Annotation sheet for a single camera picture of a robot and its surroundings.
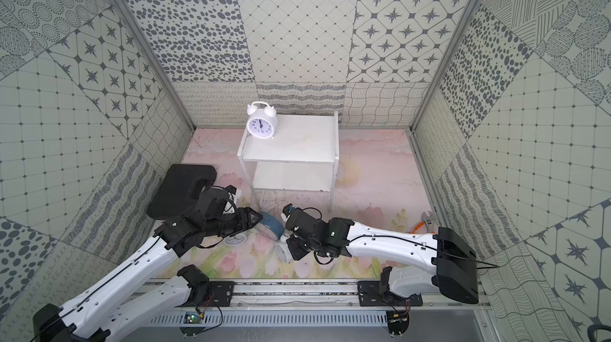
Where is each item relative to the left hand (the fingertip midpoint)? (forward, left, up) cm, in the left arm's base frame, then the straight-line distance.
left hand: (262, 222), depth 73 cm
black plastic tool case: (+16, +37, -8) cm, 41 cm away
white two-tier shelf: (+13, -13, +17) cm, 25 cm away
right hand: (-5, -10, -6) cm, 12 cm away
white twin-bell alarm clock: (-1, +11, -12) cm, 17 cm away
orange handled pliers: (+9, -59, -16) cm, 62 cm away
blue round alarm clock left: (+1, -2, -5) cm, 6 cm away
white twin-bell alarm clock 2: (-6, -6, -8) cm, 12 cm away
